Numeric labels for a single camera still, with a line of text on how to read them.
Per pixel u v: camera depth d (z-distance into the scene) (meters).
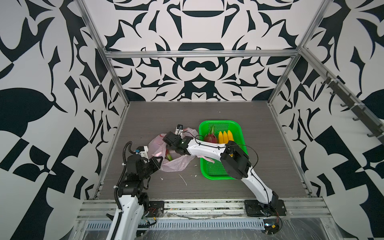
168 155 0.89
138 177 0.61
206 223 0.71
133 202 0.53
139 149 0.74
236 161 0.56
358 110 0.58
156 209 0.73
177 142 0.72
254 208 0.74
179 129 0.84
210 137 0.91
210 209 0.76
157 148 0.89
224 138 0.94
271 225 0.71
